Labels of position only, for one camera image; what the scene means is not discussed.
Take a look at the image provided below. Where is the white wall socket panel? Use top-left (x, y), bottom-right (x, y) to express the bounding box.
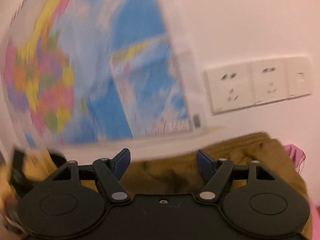
top-left (204, 55), bottom-right (312, 115)

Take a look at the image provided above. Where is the pink bed sheet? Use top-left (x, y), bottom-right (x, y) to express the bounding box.
top-left (284, 144), bottom-right (319, 240)

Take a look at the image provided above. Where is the colourful wall map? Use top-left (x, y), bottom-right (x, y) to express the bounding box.
top-left (1, 0), bottom-right (204, 147)

